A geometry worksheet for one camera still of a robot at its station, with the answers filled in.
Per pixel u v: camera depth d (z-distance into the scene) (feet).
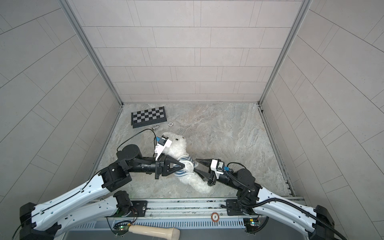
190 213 2.32
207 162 1.90
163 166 1.65
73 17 2.43
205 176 1.79
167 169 1.72
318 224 1.44
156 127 3.32
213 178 1.80
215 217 2.28
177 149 1.94
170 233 2.04
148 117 3.38
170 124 3.43
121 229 2.14
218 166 1.63
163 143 1.72
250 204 1.79
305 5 2.31
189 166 1.81
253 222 2.26
